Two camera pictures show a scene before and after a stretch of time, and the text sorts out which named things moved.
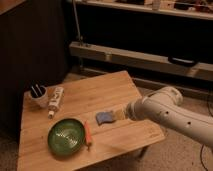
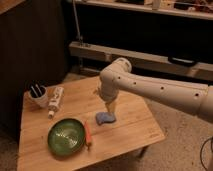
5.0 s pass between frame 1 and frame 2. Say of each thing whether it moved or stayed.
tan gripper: moved
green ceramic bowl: stayed
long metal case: stayed
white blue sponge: stayed
